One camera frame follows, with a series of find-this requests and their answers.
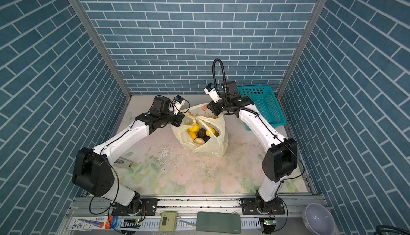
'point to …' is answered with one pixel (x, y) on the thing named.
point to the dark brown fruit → (201, 133)
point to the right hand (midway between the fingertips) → (208, 102)
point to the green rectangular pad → (216, 221)
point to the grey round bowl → (319, 219)
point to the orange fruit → (192, 135)
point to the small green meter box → (167, 222)
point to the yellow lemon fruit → (194, 128)
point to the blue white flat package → (87, 222)
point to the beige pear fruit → (199, 141)
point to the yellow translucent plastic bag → (215, 147)
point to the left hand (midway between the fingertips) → (184, 115)
